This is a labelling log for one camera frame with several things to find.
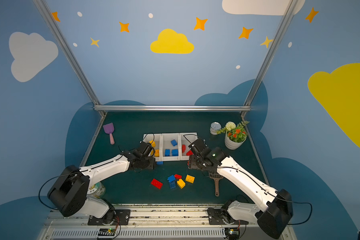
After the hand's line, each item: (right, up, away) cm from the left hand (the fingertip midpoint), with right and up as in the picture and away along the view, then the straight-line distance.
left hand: (152, 162), depth 89 cm
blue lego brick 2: (+13, +5, +7) cm, 16 cm away
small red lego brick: (+15, -8, -2) cm, 17 cm away
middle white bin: (+7, +10, +12) cm, 17 cm away
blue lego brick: (+8, +5, +8) cm, 12 cm away
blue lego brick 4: (+12, -12, -4) cm, 18 cm away
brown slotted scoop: (+39, -8, -1) cm, 40 cm away
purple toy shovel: (-37, +21, +21) cm, 48 cm away
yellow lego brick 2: (+17, -11, -5) cm, 21 cm away
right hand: (+25, +3, -11) cm, 28 cm away
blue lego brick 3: (+12, -9, -3) cm, 15 cm away
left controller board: (-20, -31, -16) cm, 40 cm away
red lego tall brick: (+19, +8, +8) cm, 22 cm away
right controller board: (+43, -32, -16) cm, 56 cm away
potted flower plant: (+50, +17, -1) cm, 53 cm away
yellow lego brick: (+23, -10, -1) cm, 25 cm away
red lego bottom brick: (+23, +4, +9) cm, 25 cm away
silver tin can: (+42, +22, +18) cm, 51 cm away
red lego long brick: (+3, -11, -5) cm, 12 cm away
